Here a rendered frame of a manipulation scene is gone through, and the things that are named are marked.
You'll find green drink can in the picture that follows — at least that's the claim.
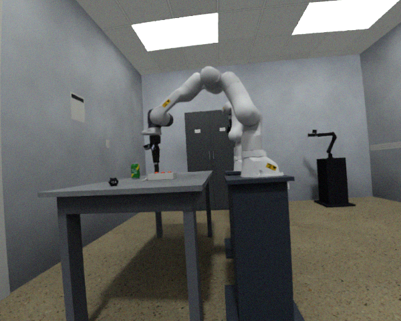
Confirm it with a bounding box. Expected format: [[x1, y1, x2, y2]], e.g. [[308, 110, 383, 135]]
[[131, 163, 140, 179]]

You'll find white power strip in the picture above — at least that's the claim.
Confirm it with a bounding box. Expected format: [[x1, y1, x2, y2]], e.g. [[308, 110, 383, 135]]
[[142, 171, 176, 181]]

